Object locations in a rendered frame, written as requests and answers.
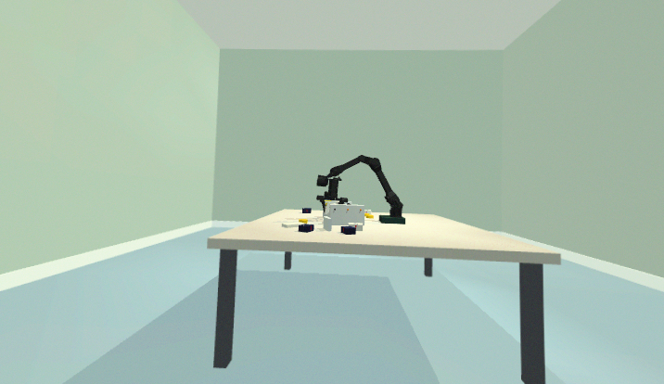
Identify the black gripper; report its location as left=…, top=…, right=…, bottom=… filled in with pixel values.
left=316, top=187, right=348, bottom=212

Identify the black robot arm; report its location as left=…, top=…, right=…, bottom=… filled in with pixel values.
left=317, top=155, right=403, bottom=218

